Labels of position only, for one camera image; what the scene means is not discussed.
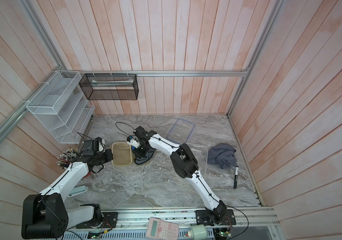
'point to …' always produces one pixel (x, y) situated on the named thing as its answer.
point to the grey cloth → (222, 155)
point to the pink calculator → (160, 229)
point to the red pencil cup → (64, 159)
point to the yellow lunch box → (122, 154)
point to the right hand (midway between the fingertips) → (137, 155)
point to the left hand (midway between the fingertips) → (112, 156)
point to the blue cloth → (144, 159)
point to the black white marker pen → (235, 181)
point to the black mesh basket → (110, 86)
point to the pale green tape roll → (198, 232)
